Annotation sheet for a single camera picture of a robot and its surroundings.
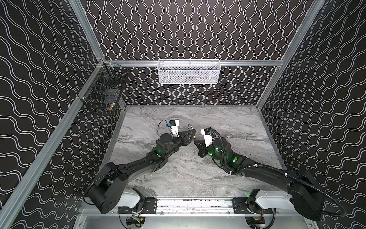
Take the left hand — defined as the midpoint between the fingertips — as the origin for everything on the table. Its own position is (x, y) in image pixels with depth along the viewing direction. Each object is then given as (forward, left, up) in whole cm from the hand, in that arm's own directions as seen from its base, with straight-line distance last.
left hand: (199, 133), depth 74 cm
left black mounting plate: (-29, +25, -25) cm, 45 cm away
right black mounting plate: (-27, -22, -25) cm, 43 cm away
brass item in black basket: (+14, +49, +6) cm, 51 cm away
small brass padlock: (+24, +5, -26) cm, 35 cm away
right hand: (-1, +2, -6) cm, 7 cm away
